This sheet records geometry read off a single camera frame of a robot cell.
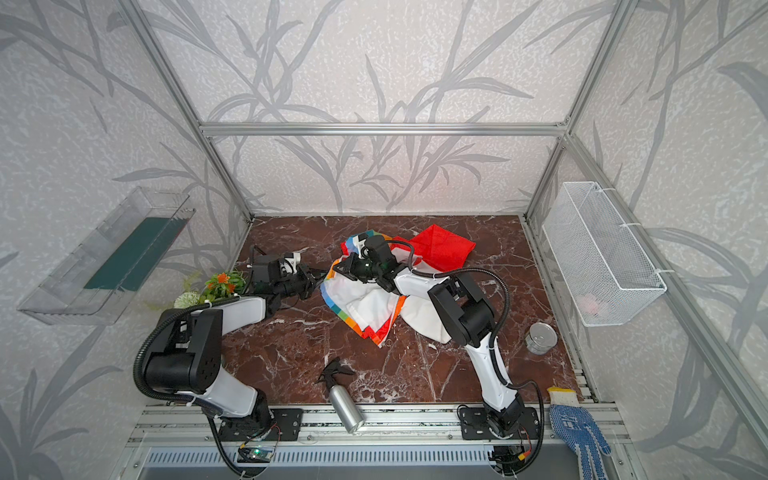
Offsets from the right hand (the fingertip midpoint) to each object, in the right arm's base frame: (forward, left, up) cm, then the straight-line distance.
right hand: (333, 260), depth 90 cm
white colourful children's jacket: (-13, -12, -10) cm, 20 cm away
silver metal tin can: (-21, -60, -8) cm, 64 cm away
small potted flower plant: (-12, +27, +5) cm, 30 cm away
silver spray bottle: (-36, -5, -10) cm, 37 cm away
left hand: (-1, 0, 0) cm, 1 cm away
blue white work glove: (-43, -65, -12) cm, 79 cm away
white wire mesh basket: (-19, -64, +22) cm, 70 cm away
